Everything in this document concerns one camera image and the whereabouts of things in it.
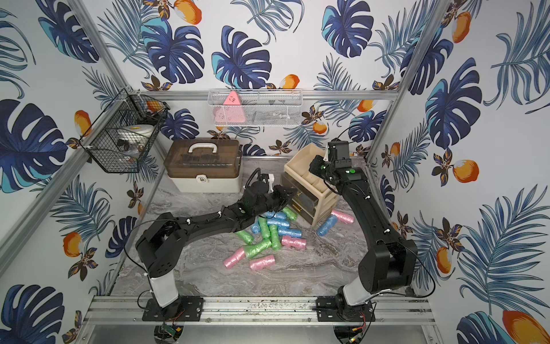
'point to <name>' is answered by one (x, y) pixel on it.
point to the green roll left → (245, 236)
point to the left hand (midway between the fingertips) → (299, 187)
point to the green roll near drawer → (289, 213)
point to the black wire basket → (117, 155)
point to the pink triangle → (230, 112)
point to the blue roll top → (276, 215)
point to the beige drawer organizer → (315, 200)
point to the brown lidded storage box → (204, 165)
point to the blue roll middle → (281, 223)
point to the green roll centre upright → (265, 229)
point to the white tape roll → (135, 132)
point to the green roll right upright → (275, 237)
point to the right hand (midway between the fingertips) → (313, 163)
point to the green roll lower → (251, 250)
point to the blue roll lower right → (288, 231)
